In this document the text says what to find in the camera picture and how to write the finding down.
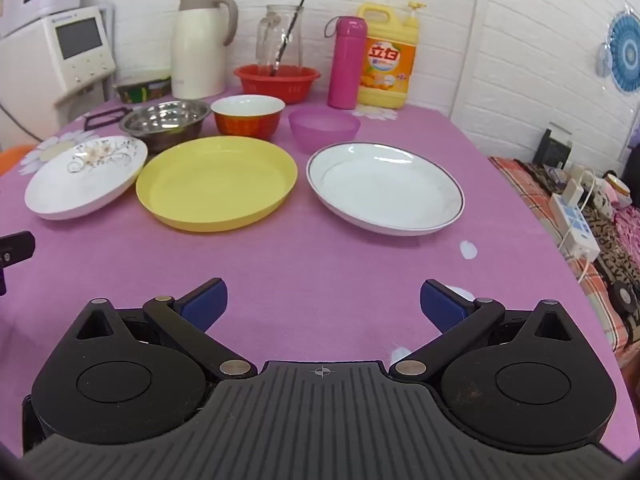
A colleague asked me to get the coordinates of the plaid blanket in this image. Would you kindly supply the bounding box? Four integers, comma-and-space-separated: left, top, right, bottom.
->
487, 156, 640, 361

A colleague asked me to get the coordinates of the purple floral tablecloth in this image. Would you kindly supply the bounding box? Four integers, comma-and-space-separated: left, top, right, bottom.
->
0, 92, 640, 461

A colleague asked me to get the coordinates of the white plate with dark rim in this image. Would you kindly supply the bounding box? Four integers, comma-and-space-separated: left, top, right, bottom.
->
306, 142, 466, 236

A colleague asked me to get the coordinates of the black wire frame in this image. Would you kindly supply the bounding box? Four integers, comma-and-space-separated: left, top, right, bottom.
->
82, 106, 133, 131

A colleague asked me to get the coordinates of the red bowl with white inside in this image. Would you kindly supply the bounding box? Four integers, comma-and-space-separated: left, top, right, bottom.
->
210, 95, 286, 143

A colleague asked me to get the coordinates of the white round jar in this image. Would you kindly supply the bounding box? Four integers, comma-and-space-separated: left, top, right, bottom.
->
600, 170, 633, 211

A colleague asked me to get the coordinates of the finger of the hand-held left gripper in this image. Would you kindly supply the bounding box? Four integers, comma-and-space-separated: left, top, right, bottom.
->
0, 231, 36, 297

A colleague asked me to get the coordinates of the white device with screen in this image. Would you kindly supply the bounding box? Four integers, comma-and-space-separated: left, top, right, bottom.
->
0, 5, 118, 143

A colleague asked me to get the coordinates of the white power strip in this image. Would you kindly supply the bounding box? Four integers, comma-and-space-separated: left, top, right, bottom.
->
549, 192, 601, 262

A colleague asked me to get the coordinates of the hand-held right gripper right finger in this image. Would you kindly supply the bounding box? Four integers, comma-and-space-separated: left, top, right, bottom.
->
389, 279, 576, 381

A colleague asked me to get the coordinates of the black stirring stick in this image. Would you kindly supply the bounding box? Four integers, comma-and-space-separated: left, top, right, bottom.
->
270, 0, 307, 77

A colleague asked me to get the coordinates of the stainless steel bowl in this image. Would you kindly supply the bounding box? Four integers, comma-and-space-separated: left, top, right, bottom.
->
119, 100, 212, 155

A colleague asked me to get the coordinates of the glass pitcher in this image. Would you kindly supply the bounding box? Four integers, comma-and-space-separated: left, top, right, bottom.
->
256, 4, 305, 77

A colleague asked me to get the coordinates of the pink bottle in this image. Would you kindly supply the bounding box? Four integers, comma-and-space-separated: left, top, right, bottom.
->
324, 16, 368, 110

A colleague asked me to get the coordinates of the cream thermos jug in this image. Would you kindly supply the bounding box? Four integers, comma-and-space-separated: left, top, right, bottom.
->
171, 0, 239, 101

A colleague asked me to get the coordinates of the black box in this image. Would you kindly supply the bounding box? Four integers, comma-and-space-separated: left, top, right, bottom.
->
540, 129, 573, 168

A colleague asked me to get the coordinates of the red plastic basket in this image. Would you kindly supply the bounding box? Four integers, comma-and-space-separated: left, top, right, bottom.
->
233, 64, 321, 105

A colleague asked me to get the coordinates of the patterned food container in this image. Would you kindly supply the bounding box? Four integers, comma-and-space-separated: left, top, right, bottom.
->
114, 76, 173, 103

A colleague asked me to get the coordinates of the yellow detergent bottle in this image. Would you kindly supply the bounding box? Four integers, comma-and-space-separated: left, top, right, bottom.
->
356, 2, 427, 109

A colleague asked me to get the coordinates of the leopard print cloth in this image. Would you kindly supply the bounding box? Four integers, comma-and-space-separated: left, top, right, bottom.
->
525, 160, 640, 311

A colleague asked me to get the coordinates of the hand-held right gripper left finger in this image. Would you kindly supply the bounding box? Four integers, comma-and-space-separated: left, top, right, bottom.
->
75, 277, 259, 381

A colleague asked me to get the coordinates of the white charger plug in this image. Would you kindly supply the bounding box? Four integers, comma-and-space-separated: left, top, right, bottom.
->
564, 167, 596, 206

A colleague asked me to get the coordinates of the purple plastic bowl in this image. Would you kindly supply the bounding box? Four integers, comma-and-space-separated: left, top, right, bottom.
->
288, 108, 362, 154

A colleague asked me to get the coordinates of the white floral plate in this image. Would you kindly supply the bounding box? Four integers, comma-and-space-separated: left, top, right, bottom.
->
24, 136, 149, 221

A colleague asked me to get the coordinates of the blue paper fan decoration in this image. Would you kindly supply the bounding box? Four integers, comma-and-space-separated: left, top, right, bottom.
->
595, 2, 640, 95

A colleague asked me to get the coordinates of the orange stool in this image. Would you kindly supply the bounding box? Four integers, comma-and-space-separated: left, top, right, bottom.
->
0, 144, 38, 176

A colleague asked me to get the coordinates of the pink cloth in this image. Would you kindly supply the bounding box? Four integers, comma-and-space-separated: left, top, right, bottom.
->
614, 205, 640, 263

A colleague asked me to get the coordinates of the yellow plastic plate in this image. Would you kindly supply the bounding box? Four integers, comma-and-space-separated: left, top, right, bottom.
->
136, 141, 299, 233

